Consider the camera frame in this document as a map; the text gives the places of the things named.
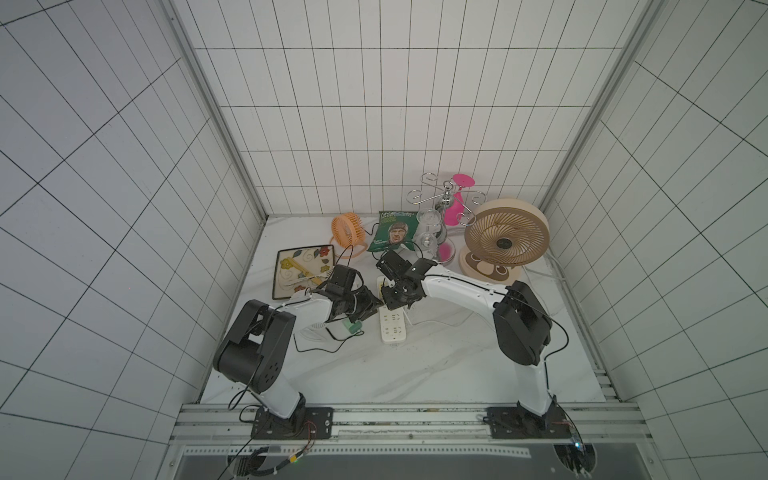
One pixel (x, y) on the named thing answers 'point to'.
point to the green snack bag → (395, 229)
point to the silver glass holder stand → (440, 205)
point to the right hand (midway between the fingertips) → (381, 304)
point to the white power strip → (391, 321)
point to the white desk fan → (318, 331)
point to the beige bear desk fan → (502, 236)
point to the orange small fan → (348, 236)
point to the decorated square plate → (298, 269)
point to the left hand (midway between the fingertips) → (378, 309)
